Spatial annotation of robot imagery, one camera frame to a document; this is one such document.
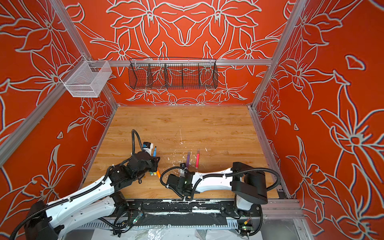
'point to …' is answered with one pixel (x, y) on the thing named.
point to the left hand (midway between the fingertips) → (159, 157)
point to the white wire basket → (89, 79)
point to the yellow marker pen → (154, 173)
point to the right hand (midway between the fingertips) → (180, 188)
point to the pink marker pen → (197, 159)
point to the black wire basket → (173, 73)
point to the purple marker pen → (188, 159)
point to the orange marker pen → (158, 173)
